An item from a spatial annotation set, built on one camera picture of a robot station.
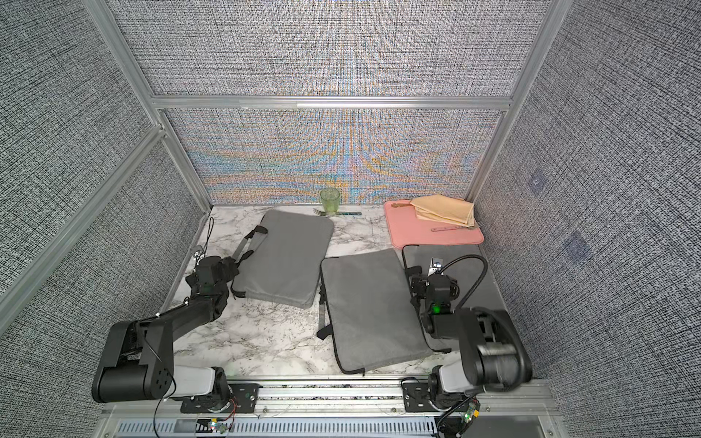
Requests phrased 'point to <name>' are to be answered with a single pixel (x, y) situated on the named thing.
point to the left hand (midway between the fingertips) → (217, 262)
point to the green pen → (349, 213)
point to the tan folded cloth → (444, 207)
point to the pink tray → (403, 227)
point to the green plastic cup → (330, 197)
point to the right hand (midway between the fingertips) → (433, 268)
